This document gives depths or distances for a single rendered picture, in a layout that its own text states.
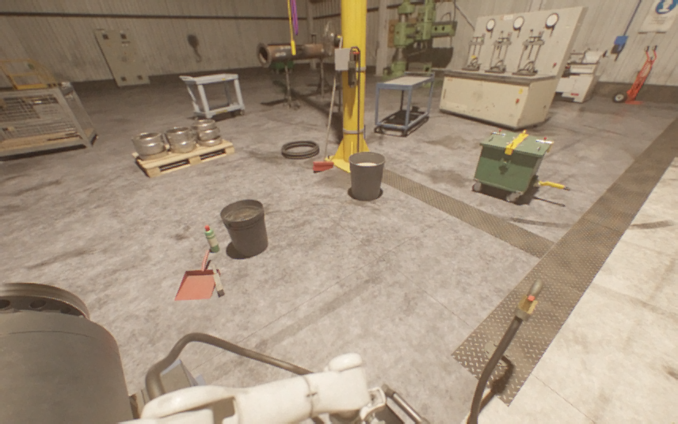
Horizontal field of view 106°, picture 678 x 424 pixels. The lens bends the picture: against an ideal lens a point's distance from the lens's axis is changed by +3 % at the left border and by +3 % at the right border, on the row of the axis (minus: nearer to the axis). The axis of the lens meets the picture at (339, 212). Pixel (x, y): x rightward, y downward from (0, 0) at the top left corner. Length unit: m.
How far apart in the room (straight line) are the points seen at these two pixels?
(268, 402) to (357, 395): 0.15
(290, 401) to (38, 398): 0.60
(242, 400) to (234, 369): 1.20
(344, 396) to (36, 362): 0.75
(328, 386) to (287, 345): 1.15
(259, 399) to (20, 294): 1.00
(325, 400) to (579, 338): 1.75
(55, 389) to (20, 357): 0.12
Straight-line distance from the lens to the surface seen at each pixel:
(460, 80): 6.25
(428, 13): 10.79
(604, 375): 2.01
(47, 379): 0.98
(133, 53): 15.63
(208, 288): 2.09
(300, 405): 0.50
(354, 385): 0.55
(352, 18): 3.33
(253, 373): 1.63
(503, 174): 3.03
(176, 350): 1.05
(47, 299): 1.35
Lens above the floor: 1.42
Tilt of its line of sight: 33 degrees down
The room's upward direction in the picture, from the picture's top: 2 degrees counter-clockwise
